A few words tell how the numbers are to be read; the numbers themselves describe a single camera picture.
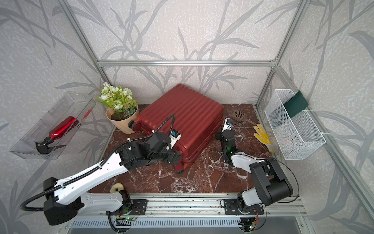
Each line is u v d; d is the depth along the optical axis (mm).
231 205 735
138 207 727
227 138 670
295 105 710
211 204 754
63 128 637
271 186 439
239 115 1116
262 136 1021
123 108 845
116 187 772
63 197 383
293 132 618
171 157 607
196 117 813
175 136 608
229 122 768
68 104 758
